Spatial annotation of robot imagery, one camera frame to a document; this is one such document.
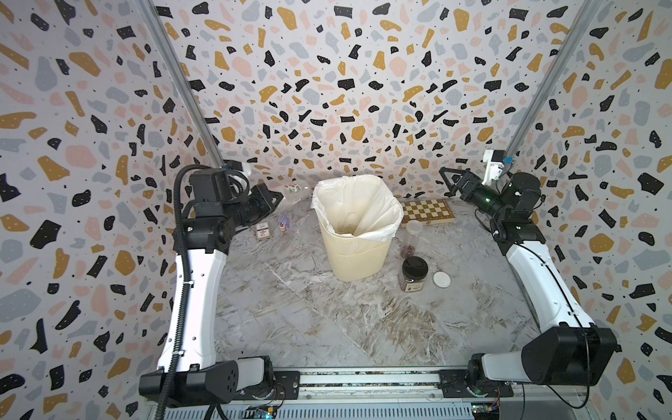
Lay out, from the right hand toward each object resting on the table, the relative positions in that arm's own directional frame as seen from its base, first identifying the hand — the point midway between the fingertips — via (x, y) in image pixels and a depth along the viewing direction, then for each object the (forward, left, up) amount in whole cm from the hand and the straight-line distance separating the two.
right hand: (447, 175), depth 70 cm
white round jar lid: (-8, -7, -41) cm, 42 cm away
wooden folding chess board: (+23, -7, -39) cm, 46 cm away
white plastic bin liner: (+11, +24, -23) cm, 35 cm away
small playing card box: (+11, +64, -39) cm, 76 cm away
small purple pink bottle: (+14, +55, -37) cm, 68 cm away
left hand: (-8, +42, 0) cm, 43 cm away
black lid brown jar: (-8, +4, -36) cm, 37 cm away
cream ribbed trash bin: (-13, +24, -22) cm, 35 cm away
